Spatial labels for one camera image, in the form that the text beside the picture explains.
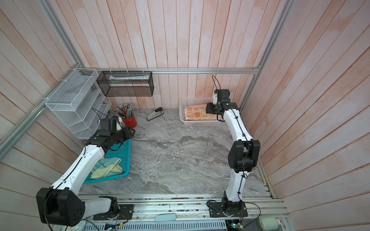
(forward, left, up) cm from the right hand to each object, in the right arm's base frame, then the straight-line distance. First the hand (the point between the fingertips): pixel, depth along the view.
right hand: (210, 107), depth 92 cm
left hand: (-21, +46, -2) cm, 51 cm away
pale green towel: (-36, +62, -15) cm, 74 cm away
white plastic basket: (+21, +17, -14) cm, 30 cm away
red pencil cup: (-2, +56, -14) cm, 58 cm away
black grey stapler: (+12, +39, -18) cm, 44 cm away
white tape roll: (-61, -23, -14) cm, 66 cm away
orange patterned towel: (+12, +7, -17) cm, 22 cm away
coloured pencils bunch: (+1, +58, -5) cm, 58 cm away
